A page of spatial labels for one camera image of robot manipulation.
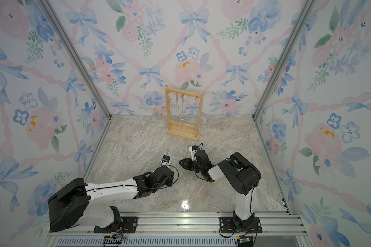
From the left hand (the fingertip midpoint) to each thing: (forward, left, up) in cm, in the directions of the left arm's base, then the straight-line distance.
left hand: (174, 171), depth 85 cm
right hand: (+8, -3, -4) cm, 10 cm away
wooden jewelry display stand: (+30, -3, +1) cm, 30 cm away
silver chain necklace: (+17, +7, -6) cm, 19 cm away
